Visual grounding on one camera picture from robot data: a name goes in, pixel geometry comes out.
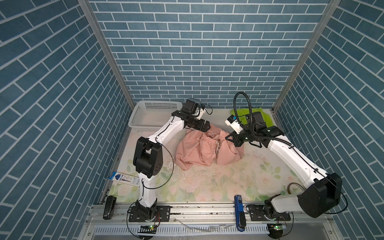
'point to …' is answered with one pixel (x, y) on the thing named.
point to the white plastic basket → (150, 115)
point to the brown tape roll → (288, 190)
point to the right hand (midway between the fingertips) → (226, 135)
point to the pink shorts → (204, 148)
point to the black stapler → (109, 206)
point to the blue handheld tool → (240, 219)
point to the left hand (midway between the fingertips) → (204, 124)
